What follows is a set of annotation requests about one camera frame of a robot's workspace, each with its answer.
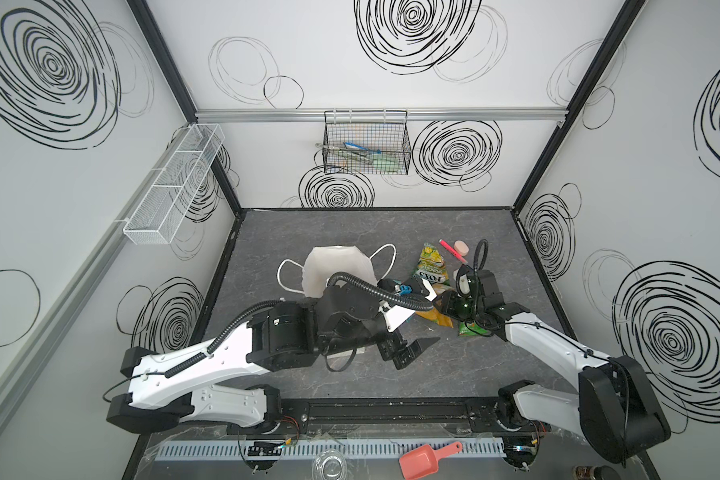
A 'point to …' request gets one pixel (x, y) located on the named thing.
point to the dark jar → (599, 472)
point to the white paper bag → (325, 262)
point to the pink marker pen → (453, 251)
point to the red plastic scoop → (424, 460)
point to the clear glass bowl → (329, 465)
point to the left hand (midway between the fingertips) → (425, 316)
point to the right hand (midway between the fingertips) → (435, 304)
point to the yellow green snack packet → (430, 266)
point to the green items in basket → (384, 162)
